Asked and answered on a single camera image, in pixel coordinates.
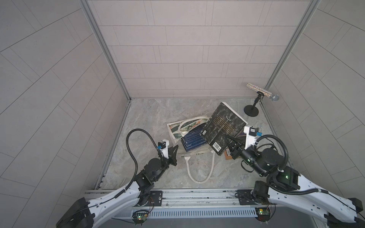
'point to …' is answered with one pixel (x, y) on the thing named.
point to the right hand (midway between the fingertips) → (223, 137)
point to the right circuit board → (263, 213)
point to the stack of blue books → (193, 139)
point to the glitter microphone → (267, 93)
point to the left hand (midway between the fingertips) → (180, 145)
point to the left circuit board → (139, 216)
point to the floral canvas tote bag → (177, 129)
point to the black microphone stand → (251, 110)
